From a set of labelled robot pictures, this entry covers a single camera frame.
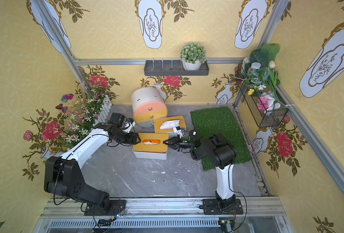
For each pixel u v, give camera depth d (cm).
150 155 87
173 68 92
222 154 53
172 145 83
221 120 110
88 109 94
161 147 86
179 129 90
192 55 73
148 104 90
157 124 98
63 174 48
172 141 84
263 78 75
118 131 75
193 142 78
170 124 92
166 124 93
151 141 90
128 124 76
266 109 67
